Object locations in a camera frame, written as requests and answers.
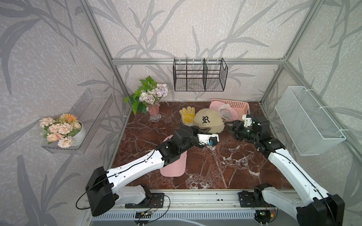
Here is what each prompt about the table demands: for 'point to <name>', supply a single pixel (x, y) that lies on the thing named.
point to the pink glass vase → (154, 110)
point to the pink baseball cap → (176, 168)
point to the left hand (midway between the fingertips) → (208, 127)
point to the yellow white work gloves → (187, 116)
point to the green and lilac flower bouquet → (147, 96)
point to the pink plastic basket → (242, 108)
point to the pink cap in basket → (227, 112)
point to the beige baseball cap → (209, 118)
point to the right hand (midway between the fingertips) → (225, 124)
